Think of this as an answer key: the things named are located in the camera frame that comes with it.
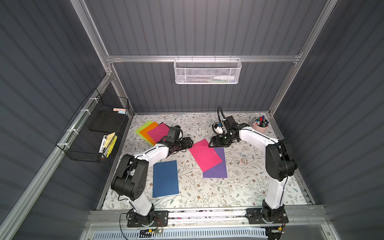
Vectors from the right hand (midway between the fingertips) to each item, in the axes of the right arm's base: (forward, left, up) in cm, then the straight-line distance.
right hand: (214, 145), depth 92 cm
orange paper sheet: (+17, +50, -8) cm, 53 cm away
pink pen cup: (+15, -31, +3) cm, 35 cm away
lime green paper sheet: (+17, +55, -8) cm, 59 cm away
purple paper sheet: (-12, -3, -9) cm, 16 cm away
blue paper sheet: (-19, +29, -9) cm, 36 cm away
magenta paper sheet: (-3, +5, -9) cm, 11 cm away
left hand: (+1, +16, +1) cm, 16 cm away
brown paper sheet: (+25, +36, -9) cm, 45 cm away
